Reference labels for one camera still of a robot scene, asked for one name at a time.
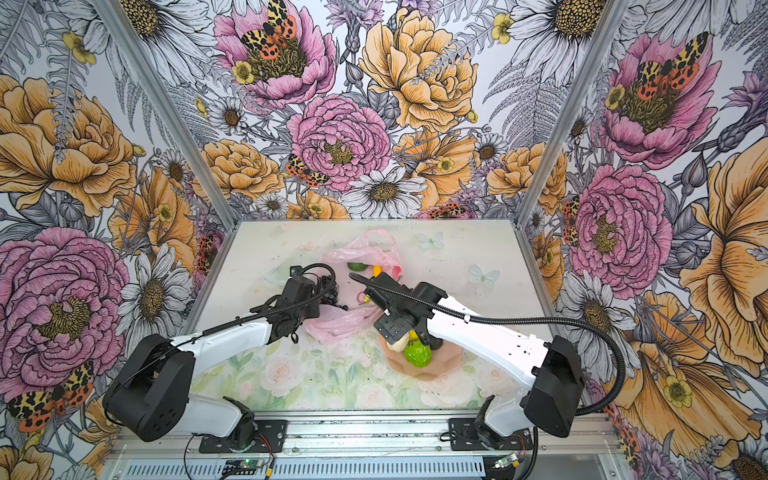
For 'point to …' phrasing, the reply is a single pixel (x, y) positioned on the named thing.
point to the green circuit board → (242, 466)
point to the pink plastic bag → (370, 254)
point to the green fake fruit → (417, 354)
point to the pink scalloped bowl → (444, 361)
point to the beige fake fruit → (399, 345)
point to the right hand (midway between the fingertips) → (405, 323)
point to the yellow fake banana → (376, 271)
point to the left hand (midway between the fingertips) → (307, 306)
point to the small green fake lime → (356, 266)
